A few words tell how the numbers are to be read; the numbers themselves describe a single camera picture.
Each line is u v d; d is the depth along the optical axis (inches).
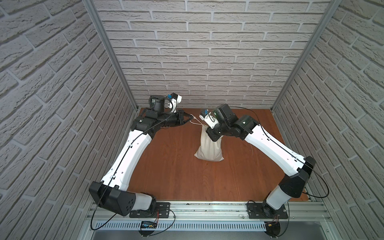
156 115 20.8
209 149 31.2
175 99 24.8
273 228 27.1
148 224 28.3
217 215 28.6
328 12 28.0
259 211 29.1
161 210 28.7
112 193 14.8
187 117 26.8
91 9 27.4
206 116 24.9
